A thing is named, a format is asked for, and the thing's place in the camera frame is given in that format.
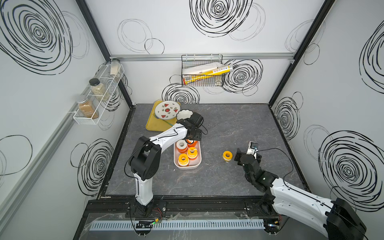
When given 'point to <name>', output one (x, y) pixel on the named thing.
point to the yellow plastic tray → (155, 123)
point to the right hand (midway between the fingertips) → (245, 151)
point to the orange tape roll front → (181, 146)
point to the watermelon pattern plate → (167, 110)
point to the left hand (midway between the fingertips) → (194, 135)
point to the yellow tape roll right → (184, 162)
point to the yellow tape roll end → (192, 152)
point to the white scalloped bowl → (184, 114)
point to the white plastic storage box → (193, 164)
